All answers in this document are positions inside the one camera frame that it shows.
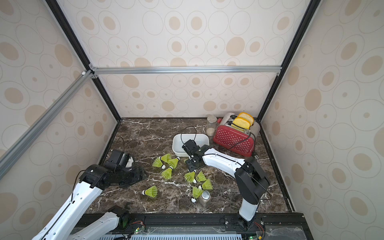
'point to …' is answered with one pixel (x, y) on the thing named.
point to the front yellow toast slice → (242, 122)
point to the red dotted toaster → (227, 136)
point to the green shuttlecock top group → (166, 157)
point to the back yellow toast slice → (246, 116)
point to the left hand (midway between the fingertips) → (147, 176)
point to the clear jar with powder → (211, 125)
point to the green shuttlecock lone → (151, 191)
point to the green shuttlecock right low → (206, 185)
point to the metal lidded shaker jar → (205, 198)
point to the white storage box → (179, 140)
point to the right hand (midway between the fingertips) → (192, 167)
